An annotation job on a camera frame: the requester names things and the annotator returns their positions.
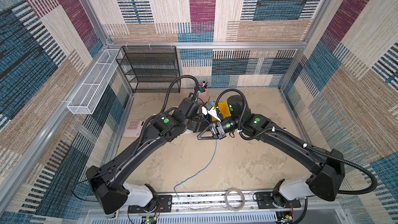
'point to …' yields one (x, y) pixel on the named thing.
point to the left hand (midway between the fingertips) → (191, 114)
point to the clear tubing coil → (226, 202)
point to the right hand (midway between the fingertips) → (201, 141)
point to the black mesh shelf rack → (150, 69)
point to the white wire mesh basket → (84, 101)
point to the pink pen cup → (203, 93)
